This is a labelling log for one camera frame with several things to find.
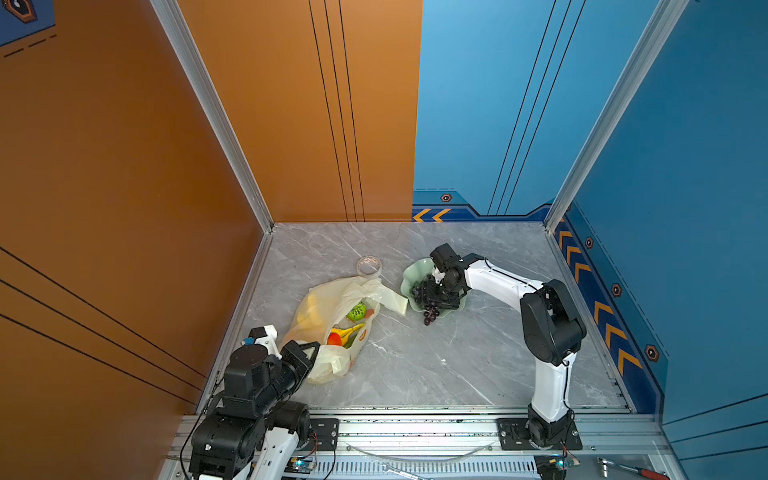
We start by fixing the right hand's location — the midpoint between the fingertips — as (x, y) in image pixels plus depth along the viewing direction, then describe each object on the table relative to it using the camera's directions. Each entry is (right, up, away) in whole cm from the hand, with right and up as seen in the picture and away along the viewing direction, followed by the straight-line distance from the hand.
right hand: (425, 303), depth 93 cm
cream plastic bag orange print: (-23, +1, -22) cm, 32 cm away
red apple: (-27, -8, -11) cm, 30 cm away
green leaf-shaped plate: (-3, +10, +7) cm, 13 cm away
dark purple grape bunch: (-1, +5, -7) cm, 8 cm away
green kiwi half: (-21, -2, -4) cm, 22 cm away
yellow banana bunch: (-24, -8, -6) cm, 26 cm away
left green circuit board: (-32, -34, -23) cm, 52 cm away
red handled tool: (+47, -33, -26) cm, 63 cm away
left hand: (-26, -3, -28) cm, 38 cm away
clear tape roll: (-19, +11, +14) cm, 26 cm away
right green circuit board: (+28, -34, -23) cm, 50 cm away
